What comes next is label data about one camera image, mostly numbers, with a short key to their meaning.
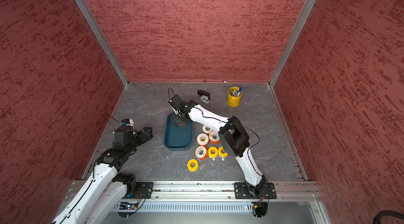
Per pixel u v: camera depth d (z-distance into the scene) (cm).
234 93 92
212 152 85
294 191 76
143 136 73
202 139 88
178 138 93
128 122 73
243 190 74
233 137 53
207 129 94
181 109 70
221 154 85
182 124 83
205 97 109
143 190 74
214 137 89
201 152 84
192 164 82
